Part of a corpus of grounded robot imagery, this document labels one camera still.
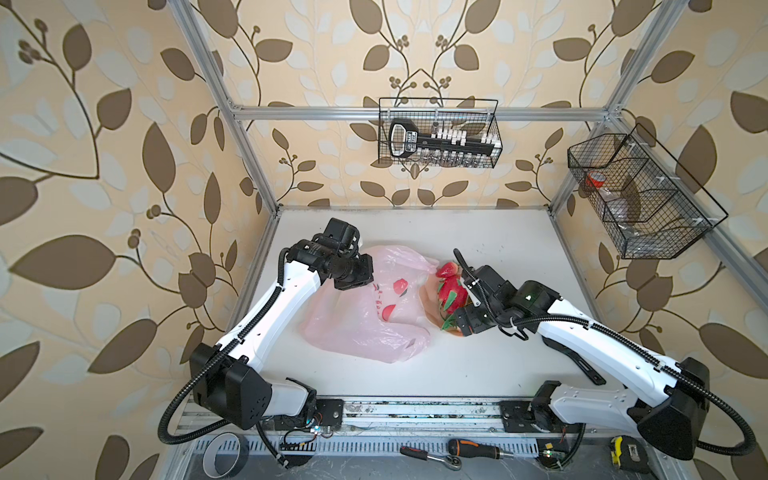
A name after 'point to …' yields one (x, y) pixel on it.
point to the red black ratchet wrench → (453, 462)
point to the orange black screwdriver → (470, 449)
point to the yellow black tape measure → (629, 453)
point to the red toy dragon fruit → (452, 296)
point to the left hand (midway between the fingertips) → (371, 273)
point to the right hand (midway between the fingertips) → (471, 315)
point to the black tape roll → (210, 451)
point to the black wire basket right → (645, 202)
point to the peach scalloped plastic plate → (428, 296)
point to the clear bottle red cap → (596, 179)
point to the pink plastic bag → (379, 321)
